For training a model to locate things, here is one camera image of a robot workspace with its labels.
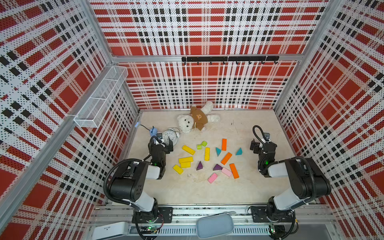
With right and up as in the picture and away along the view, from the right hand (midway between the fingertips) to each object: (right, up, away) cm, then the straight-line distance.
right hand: (263, 140), depth 94 cm
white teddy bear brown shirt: (-42, +14, +14) cm, 46 cm away
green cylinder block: (-41, -5, +5) cm, 42 cm away
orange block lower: (-20, -18, -5) cm, 27 cm away
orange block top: (-24, -4, +7) cm, 25 cm away
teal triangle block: (-28, -8, +4) cm, 29 cm away
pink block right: (-24, -19, -5) cm, 31 cm away
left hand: (-64, +1, 0) cm, 64 cm away
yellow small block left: (-54, -17, -4) cm, 57 cm away
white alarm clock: (-59, +3, +8) cm, 60 cm away
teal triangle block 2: (-15, -8, 0) cm, 17 cm away
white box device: (-80, -37, -29) cm, 93 cm away
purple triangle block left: (-40, -15, -5) cm, 43 cm away
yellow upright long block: (-36, -9, +2) cm, 37 cm away
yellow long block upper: (-48, -7, +5) cm, 49 cm away
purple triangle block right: (-30, -16, -5) cm, 34 cm away
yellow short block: (-49, -15, -3) cm, 51 cm away
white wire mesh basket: (-108, +17, -4) cm, 109 cm away
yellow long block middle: (-49, -12, 0) cm, 50 cm away
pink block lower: (-33, -22, -7) cm, 40 cm away
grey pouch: (-33, -38, -25) cm, 56 cm away
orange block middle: (-24, -12, 0) cm, 27 cm away
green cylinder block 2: (-38, -3, +7) cm, 39 cm away
